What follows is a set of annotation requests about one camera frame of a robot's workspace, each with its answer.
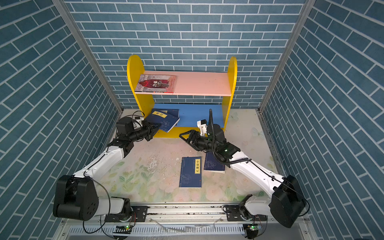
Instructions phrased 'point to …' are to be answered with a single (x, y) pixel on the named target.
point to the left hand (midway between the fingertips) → (165, 124)
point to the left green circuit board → (126, 229)
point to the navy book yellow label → (171, 112)
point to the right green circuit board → (251, 230)
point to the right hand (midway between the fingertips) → (184, 138)
